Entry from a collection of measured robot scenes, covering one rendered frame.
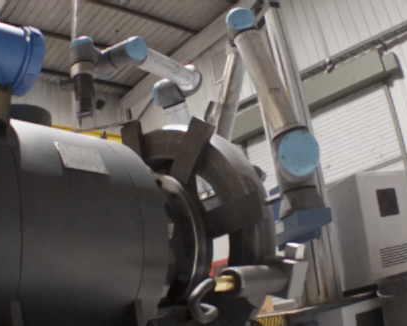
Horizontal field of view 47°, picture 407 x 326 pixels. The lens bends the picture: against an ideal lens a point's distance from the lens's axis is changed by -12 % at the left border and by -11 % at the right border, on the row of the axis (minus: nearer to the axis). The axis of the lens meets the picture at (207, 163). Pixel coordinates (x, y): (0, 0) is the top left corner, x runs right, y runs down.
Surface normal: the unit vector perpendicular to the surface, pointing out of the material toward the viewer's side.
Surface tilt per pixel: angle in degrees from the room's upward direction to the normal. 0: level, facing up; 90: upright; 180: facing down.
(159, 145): 90
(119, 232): 97
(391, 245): 90
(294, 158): 95
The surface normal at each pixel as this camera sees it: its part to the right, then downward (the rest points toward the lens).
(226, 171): -0.63, -0.13
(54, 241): 0.78, -0.09
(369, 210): 0.33, -0.32
